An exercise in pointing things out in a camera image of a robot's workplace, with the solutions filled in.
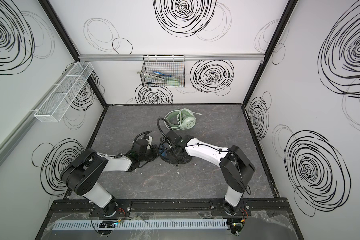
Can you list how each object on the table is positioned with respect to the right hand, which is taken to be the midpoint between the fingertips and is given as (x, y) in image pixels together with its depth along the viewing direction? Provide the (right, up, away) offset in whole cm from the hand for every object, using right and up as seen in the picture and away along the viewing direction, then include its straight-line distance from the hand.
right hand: (170, 156), depth 85 cm
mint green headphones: (+11, +21, +15) cm, 28 cm away
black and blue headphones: (-1, +4, -9) cm, 10 cm away
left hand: (-3, +3, +5) cm, 6 cm away
